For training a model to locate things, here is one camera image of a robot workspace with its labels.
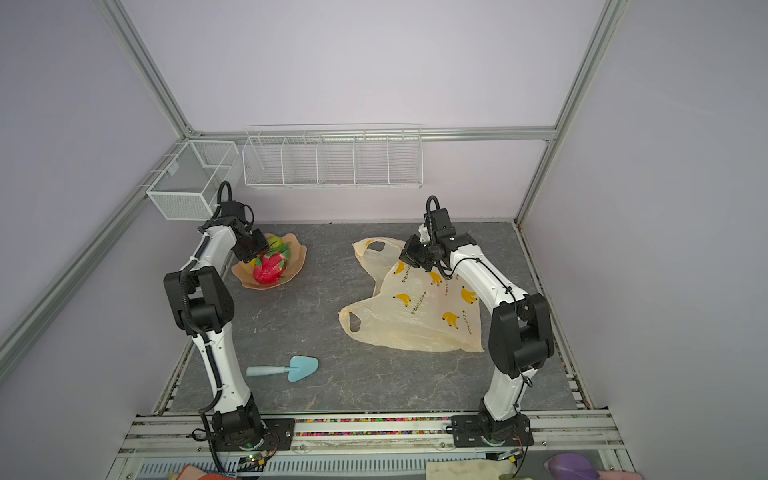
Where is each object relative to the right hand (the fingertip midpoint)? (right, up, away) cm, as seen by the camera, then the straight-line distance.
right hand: (399, 257), depth 87 cm
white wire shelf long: (-23, +36, +20) cm, 48 cm away
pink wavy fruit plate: (-37, -2, +19) cm, 41 cm away
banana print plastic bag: (+4, -14, -5) cm, 16 cm away
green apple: (-44, +5, +17) cm, 47 cm away
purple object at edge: (+41, -50, -17) cm, 67 cm away
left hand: (-45, +3, +13) cm, 47 cm away
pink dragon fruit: (-42, -4, +9) cm, 44 cm away
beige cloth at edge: (+16, -49, -18) cm, 55 cm away
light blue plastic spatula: (-28, -32, -3) cm, 43 cm away
